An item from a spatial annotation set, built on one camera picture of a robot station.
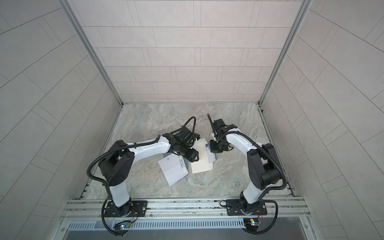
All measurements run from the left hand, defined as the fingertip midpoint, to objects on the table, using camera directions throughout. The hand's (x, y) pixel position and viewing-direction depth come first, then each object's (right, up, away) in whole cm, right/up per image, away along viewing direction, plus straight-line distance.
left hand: (199, 155), depth 85 cm
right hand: (+7, +2, +2) cm, 8 cm away
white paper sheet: (-16, -7, 0) cm, 17 cm away
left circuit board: (-34, -26, -20) cm, 47 cm away
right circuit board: (+24, -27, -17) cm, 40 cm away
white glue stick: (-10, -4, -1) cm, 11 cm away
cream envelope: (+2, -6, +1) cm, 6 cm away
